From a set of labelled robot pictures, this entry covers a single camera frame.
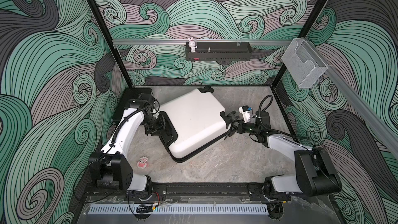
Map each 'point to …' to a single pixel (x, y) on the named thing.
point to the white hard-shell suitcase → (194, 123)
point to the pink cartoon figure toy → (142, 164)
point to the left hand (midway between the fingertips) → (165, 130)
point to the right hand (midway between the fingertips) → (229, 123)
